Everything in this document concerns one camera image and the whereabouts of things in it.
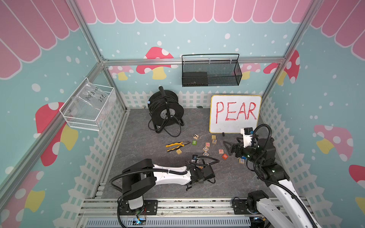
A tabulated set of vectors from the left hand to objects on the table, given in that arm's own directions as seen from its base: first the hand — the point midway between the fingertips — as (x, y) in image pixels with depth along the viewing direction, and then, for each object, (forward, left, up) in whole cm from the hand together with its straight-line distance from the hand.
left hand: (196, 177), depth 84 cm
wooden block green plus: (+29, -13, 0) cm, 32 cm away
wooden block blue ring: (+19, -7, +1) cm, 20 cm away
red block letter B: (+14, -19, +1) cm, 23 cm away
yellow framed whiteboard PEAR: (+39, -23, +14) cm, 48 cm away
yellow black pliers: (+23, +8, +1) cm, 24 cm away
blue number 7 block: (+2, -21, +24) cm, 32 cm away
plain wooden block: (+17, +11, 0) cm, 20 cm away
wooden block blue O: (+15, -7, 0) cm, 17 cm away
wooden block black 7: (+29, -1, 0) cm, 29 cm away
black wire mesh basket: (+60, -9, +35) cm, 70 cm away
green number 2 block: (+24, +1, 0) cm, 24 cm away
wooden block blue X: (+25, -14, 0) cm, 29 cm away
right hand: (+13, -17, +22) cm, 31 cm away
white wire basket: (+12, +53, +34) cm, 64 cm away
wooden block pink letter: (+22, -9, +1) cm, 24 cm away
